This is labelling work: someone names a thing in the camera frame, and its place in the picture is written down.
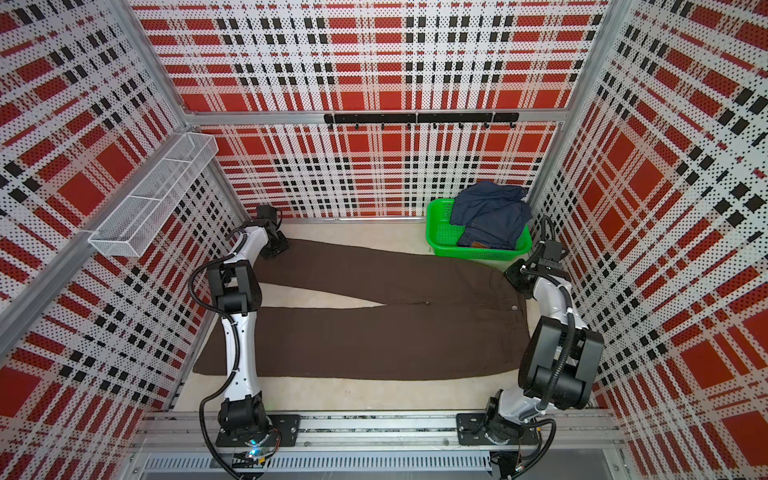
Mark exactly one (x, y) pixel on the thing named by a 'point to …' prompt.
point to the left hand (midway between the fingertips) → (283, 247)
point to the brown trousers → (340, 312)
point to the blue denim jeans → (493, 215)
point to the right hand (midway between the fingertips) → (512, 273)
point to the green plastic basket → (442, 237)
